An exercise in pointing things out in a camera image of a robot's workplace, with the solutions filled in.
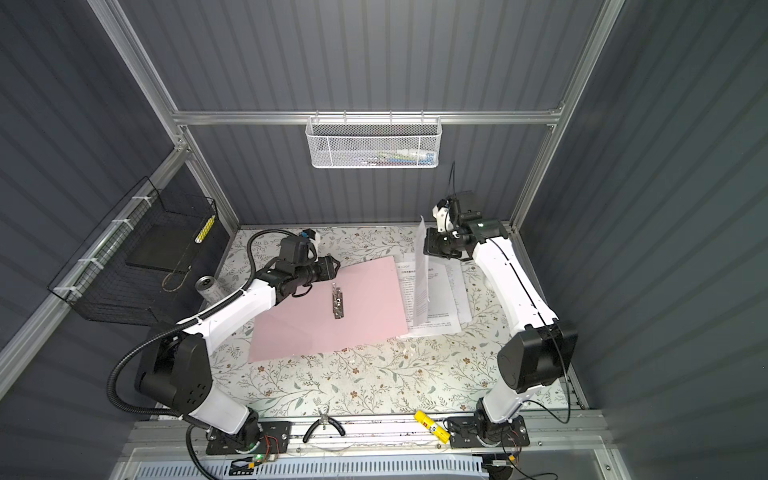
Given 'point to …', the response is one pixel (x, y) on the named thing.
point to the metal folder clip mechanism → (337, 302)
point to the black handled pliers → (323, 419)
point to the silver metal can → (209, 289)
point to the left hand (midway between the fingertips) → (335, 264)
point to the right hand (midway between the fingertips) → (428, 247)
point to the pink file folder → (361, 302)
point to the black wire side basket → (100, 286)
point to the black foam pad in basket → (167, 247)
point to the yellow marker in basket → (205, 229)
